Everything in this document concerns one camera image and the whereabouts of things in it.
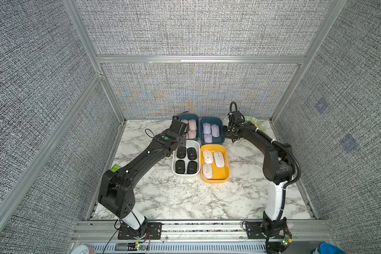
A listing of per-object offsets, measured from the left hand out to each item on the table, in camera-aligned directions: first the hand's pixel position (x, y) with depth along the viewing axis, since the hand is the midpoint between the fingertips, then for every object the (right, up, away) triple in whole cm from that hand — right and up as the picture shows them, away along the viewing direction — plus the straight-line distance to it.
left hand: (180, 135), depth 85 cm
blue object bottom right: (+57, -44, -23) cm, 76 cm away
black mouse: (+6, -11, +13) cm, 18 cm away
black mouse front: (0, -11, +13) cm, 17 cm away
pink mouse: (+7, +1, +23) cm, 24 cm away
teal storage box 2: (+23, +11, +29) cm, 38 cm away
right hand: (+26, +4, +14) cm, 30 cm away
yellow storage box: (+22, -23, +6) cm, 33 cm away
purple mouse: (+17, +5, +25) cm, 31 cm away
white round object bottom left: (-40, -47, -20) cm, 65 cm away
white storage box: (+3, -15, +13) cm, 21 cm away
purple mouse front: (+23, +3, +25) cm, 34 cm away
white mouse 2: (+23, -14, +11) cm, 29 cm away
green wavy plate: (+53, +8, +25) cm, 59 cm away
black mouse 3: (+6, -19, +8) cm, 21 cm away
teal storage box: (+2, +13, +33) cm, 36 cm away
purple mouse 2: (+17, -2, +21) cm, 27 cm away
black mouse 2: (-1, -19, +8) cm, 20 cm away
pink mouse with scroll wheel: (+7, +7, +28) cm, 30 cm away
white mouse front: (+15, -21, +6) cm, 26 cm away
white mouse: (+16, -13, +11) cm, 23 cm away
